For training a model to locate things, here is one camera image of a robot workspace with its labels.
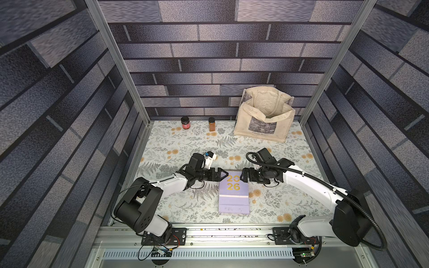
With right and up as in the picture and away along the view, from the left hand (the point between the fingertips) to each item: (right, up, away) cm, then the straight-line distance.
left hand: (223, 173), depth 85 cm
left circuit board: (-27, -31, -14) cm, 43 cm away
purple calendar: (+5, -9, -5) cm, 12 cm away
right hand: (+12, -2, -1) cm, 13 cm away
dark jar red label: (-25, +29, +26) cm, 46 cm away
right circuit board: (+37, -31, -15) cm, 51 cm away
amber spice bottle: (-7, +28, +26) cm, 38 cm away
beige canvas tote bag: (+31, +36, +29) cm, 55 cm away
